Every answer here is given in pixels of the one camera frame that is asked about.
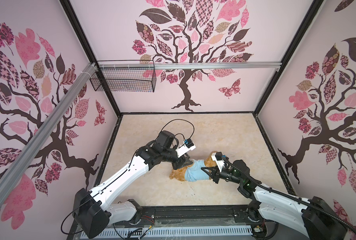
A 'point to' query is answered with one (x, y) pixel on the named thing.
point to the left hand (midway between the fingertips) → (188, 161)
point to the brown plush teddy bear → (209, 161)
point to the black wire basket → (124, 79)
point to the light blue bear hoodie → (194, 173)
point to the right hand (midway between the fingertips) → (203, 166)
